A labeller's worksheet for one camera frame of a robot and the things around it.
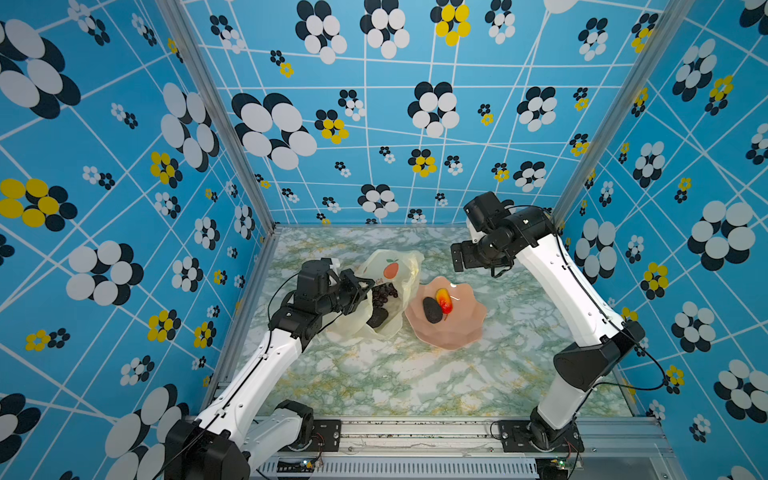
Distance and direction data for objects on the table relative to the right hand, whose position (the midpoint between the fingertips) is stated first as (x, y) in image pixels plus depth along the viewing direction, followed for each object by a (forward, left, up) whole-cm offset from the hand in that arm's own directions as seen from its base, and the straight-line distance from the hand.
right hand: (472, 260), depth 76 cm
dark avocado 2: (-2, +9, -23) cm, 25 cm away
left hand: (-5, +24, -1) cm, 25 cm away
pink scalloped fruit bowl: (-6, 0, -25) cm, 26 cm away
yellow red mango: (+1, +5, -22) cm, 22 cm away
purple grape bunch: (+4, +25, -22) cm, 33 cm away
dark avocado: (-5, +26, -22) cm, 34 cm away
